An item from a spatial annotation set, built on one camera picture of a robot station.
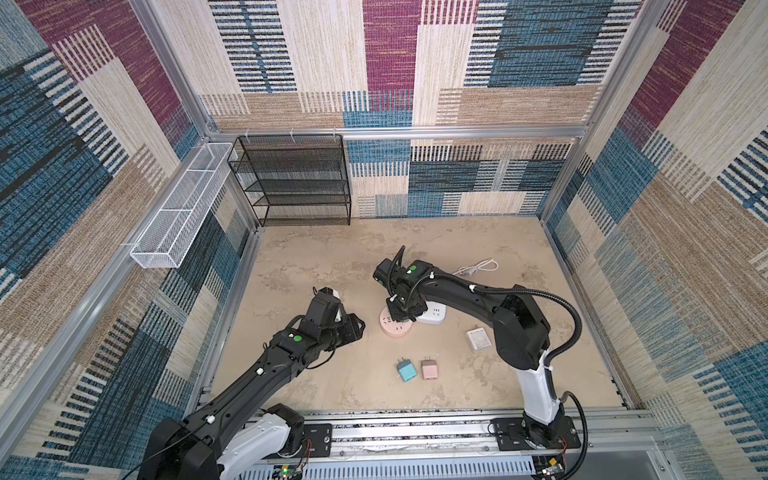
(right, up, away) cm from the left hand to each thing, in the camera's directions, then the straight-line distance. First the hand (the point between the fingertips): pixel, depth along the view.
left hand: (361, 322), depth 81 cm
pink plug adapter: (+19, -13, +2) cm, 23 cm away
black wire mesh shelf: (-26, +44, +28) cm, 59 cm away
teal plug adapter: (+12, -13, +2) cm, 18 cm away
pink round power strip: (+8, -3, +8) cm, 12 cm away
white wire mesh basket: (-44, +23, -10) cm, 51 cm away
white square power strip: (+21, 0, +10) cm, 24 cm away
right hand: (+12, 0, +7) cm, 14 cm away
